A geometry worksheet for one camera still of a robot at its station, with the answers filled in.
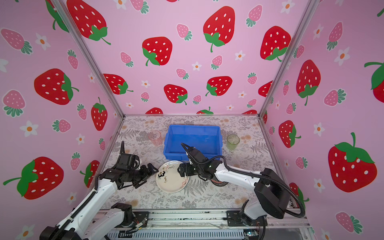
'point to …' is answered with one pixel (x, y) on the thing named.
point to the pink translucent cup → (155, 136)
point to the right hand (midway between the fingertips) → (182, 169)
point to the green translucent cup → (232, 141)
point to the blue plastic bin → (207, 139)
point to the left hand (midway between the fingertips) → (153, 174)
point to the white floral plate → (169, 179)
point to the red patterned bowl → (218, 183)
